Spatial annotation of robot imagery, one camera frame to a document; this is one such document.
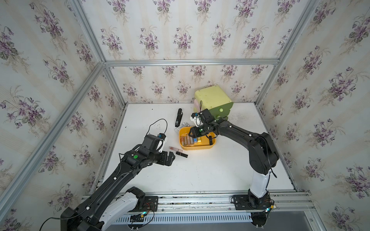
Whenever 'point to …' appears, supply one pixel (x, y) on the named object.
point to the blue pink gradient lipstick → (195, 140)
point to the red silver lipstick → (182, 141)
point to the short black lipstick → (181, 154)
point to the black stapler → (179, 117)
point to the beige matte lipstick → (188, 140)
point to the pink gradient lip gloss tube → (176, 149)
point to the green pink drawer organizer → (214, 98)
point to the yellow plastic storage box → (204, 145)
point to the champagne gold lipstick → (185, 141)
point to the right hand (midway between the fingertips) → (193, 133)
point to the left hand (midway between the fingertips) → (169, 156)
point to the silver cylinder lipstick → (191, 140)
